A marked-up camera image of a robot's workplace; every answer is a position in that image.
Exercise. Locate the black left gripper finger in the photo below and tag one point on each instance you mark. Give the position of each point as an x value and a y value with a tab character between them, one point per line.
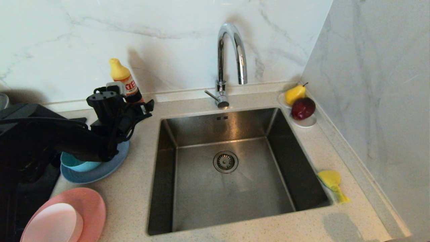
144	107
116	87

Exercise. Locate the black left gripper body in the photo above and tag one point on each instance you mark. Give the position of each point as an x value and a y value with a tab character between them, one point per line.
114	131

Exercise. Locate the orange yellow dish soap bottle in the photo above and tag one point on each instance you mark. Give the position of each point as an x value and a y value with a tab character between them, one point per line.
121	75

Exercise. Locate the chrome gooseneck faucet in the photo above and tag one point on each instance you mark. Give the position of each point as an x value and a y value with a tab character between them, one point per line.
239	57

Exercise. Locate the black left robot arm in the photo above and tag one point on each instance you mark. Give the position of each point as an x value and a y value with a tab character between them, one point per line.
40	137

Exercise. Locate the stainless steel sink basin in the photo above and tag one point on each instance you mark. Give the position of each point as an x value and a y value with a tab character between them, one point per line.
208	198

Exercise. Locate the yellow sponge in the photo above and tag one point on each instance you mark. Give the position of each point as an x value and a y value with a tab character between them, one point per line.
330	179

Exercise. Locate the blue plate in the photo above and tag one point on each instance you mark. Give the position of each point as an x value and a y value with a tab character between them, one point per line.
111	166

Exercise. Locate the teal bowl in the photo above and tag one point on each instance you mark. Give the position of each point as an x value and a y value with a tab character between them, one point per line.
77	165

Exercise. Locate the large pink plate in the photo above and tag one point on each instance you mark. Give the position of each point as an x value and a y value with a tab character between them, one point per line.
90	205

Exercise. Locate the round metal drain strainer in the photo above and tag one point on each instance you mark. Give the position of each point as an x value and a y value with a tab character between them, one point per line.
225	162

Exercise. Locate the small light pink plate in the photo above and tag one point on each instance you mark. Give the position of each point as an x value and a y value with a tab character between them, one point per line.
52	223

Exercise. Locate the black induction cooktop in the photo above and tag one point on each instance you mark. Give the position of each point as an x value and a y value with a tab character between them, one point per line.
30	208

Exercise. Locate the yellow pear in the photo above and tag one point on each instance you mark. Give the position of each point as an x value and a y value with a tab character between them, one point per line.
293	94

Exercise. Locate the dark red apple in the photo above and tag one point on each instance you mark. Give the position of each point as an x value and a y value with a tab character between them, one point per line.
303	108

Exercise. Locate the small white fruit dish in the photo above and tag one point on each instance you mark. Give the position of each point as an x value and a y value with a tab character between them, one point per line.
307	123

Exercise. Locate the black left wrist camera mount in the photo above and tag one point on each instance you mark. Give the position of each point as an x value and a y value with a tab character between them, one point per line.
105	102

